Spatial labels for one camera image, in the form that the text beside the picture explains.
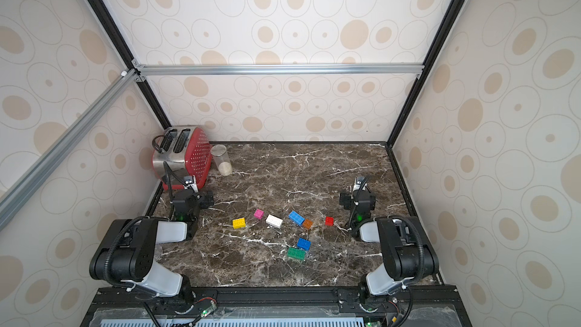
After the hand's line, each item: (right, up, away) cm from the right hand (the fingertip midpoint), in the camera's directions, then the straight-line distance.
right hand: (367, 191), depth 94 cm
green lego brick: (-29, -22, -11) cm, 38 cm away
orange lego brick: (-25, -12, -4) cm, 28 cm away
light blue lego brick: (-29, -11, -2) cm, 31 cm away
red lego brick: (-16, -12, -3) cm, 20 cm away
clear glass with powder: (-63, +17, +3) cm, 65 cm away
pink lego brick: (-45, -9, -2) cm, 46 cm away
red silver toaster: (-74, +16, -3) cm, 76 cm away
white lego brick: (-39, -12, -2) cm, 41 cm away
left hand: (-69, +2, 0) cm, 69 cm away
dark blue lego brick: (-27, -19, -8) cm, 34 cm away
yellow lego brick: (-53, -12, -4) cm, 54 cm away
